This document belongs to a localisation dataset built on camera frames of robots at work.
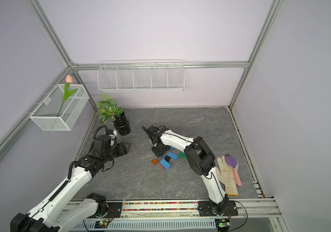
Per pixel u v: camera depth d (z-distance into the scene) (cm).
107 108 83
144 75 100
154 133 70
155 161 89
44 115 71
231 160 89
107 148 62
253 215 72
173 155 92
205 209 75
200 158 52
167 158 91
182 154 93
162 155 91
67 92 80
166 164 84
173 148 64
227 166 87
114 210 73
